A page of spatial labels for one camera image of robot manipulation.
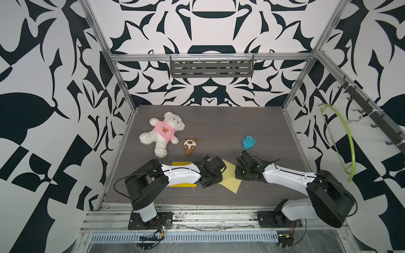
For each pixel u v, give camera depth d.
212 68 0.93
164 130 0.96
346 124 0.68
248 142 0.99
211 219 0.76
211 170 0.67
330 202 0.43
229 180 0.89
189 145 0.97
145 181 0.52
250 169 0.68
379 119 0.55
